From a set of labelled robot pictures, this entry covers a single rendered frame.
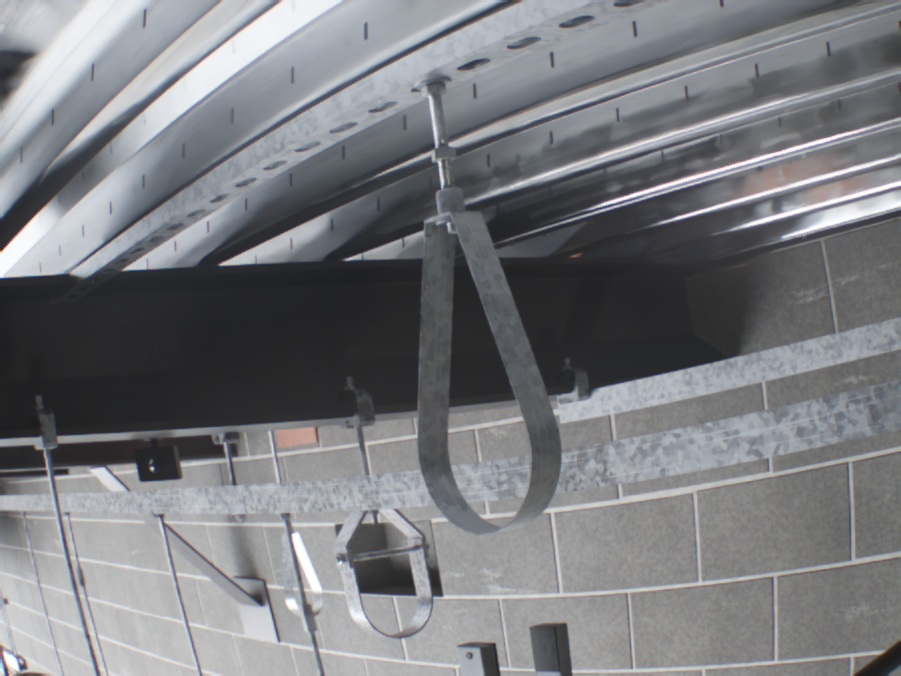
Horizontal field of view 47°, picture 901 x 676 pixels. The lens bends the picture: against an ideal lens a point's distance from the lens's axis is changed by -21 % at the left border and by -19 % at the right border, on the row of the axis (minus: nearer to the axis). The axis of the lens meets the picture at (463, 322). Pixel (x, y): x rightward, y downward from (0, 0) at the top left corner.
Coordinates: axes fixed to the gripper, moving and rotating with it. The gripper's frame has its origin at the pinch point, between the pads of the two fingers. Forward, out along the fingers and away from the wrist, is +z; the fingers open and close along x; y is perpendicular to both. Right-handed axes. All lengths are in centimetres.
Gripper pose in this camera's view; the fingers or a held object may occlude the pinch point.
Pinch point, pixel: (516, 658)
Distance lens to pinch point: 82.7
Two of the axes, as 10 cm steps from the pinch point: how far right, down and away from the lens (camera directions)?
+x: 7.6, -0.4, 6.5
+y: -6.3, 1.7, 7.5
